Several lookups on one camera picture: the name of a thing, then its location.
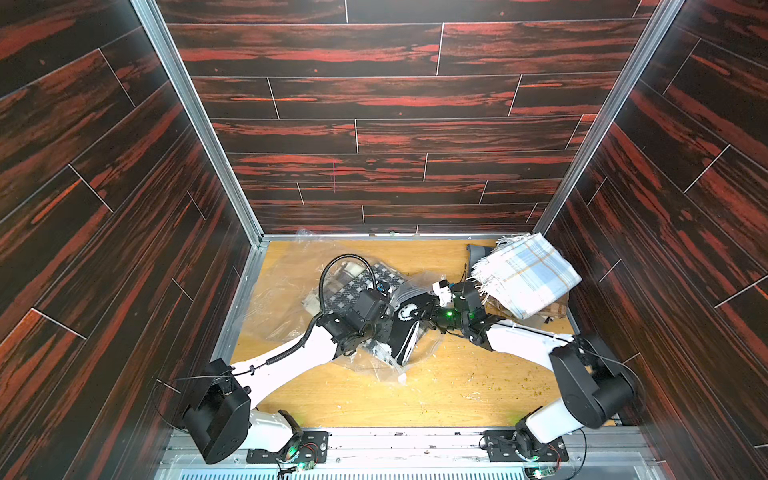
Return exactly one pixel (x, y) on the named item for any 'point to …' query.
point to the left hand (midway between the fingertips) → (389, 321)
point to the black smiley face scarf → (408, 316)
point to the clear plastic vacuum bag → (277, 302)
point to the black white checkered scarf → (350, 279)
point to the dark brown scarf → (557, 308)
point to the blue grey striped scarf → (476, 253)
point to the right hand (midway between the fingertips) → (413, 309)
